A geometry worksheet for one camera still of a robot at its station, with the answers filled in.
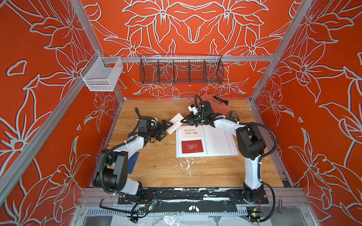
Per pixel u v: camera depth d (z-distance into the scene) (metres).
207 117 0.76
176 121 0.91
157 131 0.78
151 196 0.73
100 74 0.93
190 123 0.83
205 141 0.92
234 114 1.06
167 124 0.79
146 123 0.70
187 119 0.87
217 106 1.10
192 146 0.91
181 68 0.97
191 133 0.98
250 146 0.53
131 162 0.86
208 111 0.78
